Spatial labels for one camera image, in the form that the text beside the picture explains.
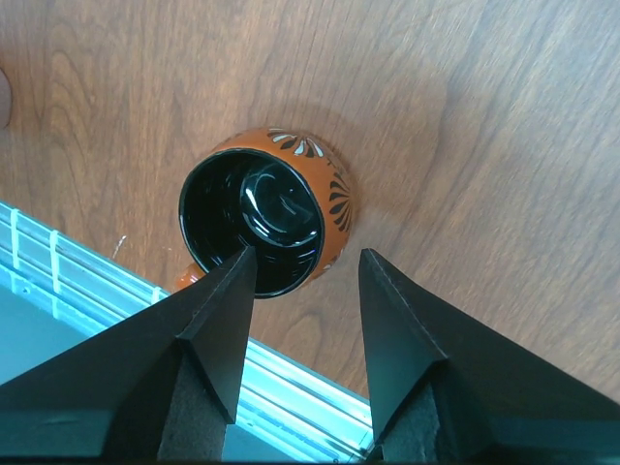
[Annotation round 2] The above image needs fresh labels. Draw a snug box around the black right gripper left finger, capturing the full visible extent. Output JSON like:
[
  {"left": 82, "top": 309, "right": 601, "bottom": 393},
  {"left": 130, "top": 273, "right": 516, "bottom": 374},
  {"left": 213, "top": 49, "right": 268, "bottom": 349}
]
[{"left": 1, "top": 248, "right": 257, "bottom": 460}]

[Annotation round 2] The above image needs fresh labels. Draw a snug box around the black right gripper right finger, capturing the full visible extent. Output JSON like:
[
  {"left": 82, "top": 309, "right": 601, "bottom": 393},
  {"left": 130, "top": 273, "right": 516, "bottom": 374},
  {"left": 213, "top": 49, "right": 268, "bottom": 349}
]
[{"left": 358, "top": 249, "right": 619, "bottom": 458}]

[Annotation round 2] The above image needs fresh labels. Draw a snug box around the white mug pink handle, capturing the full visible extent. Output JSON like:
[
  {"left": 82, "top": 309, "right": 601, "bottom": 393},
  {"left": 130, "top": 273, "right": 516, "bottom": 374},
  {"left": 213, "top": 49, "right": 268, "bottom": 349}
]
[{"left": 0, "top": 70, "right": 13, "bottom": 129}]

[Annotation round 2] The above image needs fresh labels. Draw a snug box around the black mug orange handle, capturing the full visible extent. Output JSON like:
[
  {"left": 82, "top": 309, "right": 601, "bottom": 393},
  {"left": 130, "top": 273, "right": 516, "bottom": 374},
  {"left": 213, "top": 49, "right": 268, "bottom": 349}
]
[{"left": 175, "top": 126, "right": 356, "bottom": 299}]

